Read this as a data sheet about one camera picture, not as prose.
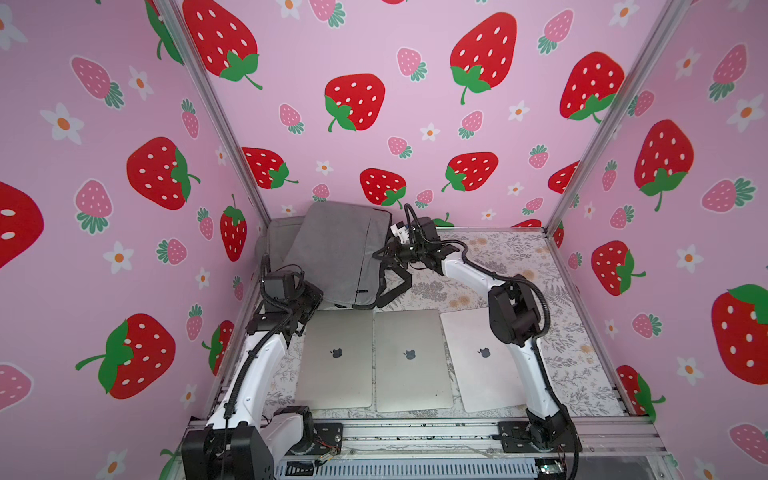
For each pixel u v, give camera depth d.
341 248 0.93
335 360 0.86
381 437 0.76
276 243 1.07
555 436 0.64
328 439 0.74
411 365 0.87
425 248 0.80
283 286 0.61
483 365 0.89
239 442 0.39
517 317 0.59
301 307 0.68
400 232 0.91
